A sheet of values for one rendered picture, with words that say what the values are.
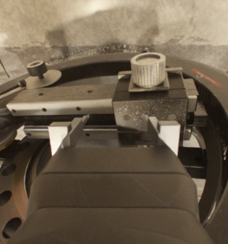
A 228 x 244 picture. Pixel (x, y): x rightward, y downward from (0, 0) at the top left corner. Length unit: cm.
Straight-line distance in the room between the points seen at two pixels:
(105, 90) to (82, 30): 59
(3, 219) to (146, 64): 38
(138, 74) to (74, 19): 72
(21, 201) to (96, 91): 27
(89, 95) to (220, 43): 73
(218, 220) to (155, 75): 16
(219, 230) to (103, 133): 26
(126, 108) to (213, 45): 76
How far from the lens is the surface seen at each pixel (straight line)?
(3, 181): 49
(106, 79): 58
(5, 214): 43
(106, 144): 57
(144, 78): 22
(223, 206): 22
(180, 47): 91
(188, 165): 38
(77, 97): 36
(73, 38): 93
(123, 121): 24
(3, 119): 48
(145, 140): 36
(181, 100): 22
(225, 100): 35
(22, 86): 50
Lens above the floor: 85
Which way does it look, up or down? 49 degrees down
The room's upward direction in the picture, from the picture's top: 169 degrees counter-clockwise
